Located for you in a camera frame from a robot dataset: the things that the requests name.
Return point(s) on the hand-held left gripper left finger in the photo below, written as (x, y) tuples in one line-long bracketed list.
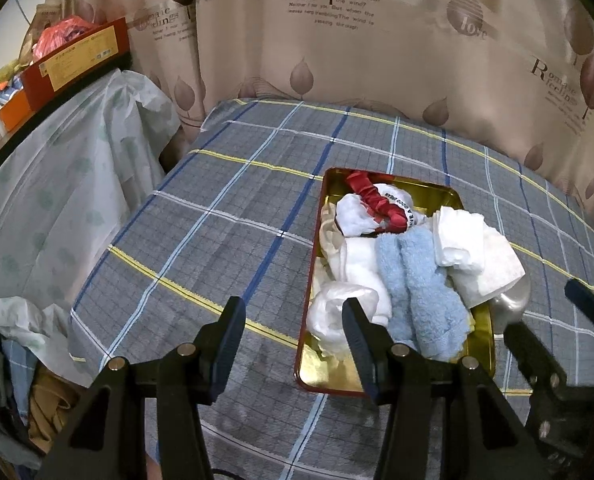
[(227, 345)]

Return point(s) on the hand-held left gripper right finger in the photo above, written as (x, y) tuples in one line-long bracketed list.
[(362, 355)]

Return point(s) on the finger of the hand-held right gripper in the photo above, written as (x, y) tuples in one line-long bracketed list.
[(587, 300), (532, 350)]

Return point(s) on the red and gold tin box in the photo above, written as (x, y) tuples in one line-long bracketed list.
[(327, 375)]

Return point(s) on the clear plastic bag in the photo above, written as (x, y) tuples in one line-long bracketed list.
[(332, 310)]

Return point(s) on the light blue towel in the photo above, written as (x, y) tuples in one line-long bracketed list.
[(417, 290)]

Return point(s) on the white fluffy cloth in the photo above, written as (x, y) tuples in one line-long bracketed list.
[(359, 260)]

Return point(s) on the white foam block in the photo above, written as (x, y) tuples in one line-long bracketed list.
[(492, 260)]

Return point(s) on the white yellow-edged towel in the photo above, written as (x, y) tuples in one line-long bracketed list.
[(329, 240)]

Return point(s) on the red and white sock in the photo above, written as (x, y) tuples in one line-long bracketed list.
[(377, 200)]

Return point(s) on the red white cloth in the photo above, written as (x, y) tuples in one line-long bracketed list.
[(412, 207)]

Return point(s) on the grey plaid bed sheet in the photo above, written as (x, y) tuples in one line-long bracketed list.
[(227, 220)]

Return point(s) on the mustard cloth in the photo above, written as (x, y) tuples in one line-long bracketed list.
[(52, 400)]

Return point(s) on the blue plaid cloth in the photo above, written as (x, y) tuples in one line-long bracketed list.
[(19, 370)]

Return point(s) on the white plastic cover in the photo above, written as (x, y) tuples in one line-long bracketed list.
[(67, 185)]

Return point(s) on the beige printed curtain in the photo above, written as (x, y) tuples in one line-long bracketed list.
[(377, 60)]

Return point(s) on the orange box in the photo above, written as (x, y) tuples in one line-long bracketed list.
[(14, 112)]

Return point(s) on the red and yellow box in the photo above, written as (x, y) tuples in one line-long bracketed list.
[(72, 67)]

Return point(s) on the red plastic bag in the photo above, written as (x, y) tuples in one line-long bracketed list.
[(62, 35)]

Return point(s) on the yellow green item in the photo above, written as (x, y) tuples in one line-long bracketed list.
[(4, 72)]

